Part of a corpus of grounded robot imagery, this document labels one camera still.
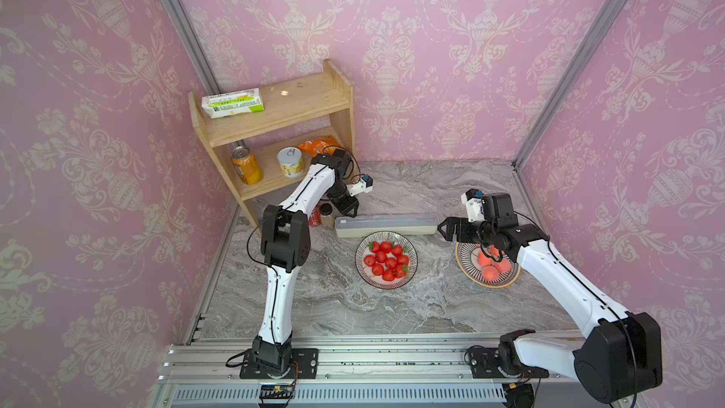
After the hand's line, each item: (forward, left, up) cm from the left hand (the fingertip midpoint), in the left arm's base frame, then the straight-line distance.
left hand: (349, 211), depth 96 cm
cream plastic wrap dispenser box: (+2, -22, -11) cm, 25 cm away
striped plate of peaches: (-20, -43, -4) cm, 47 cm away
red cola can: (-1, +12, -4) cm, 13 cm away
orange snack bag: (+11, +8, +19) cm, 24 cm away
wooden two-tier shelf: (+34, +36, +3) cm, 50 cm away
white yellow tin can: (+5, +17, +18) cm, 26 cm away
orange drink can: (-1, +28, +22) cm, 36 cm away
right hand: (-11, -32, +8) cm, 34 cm away
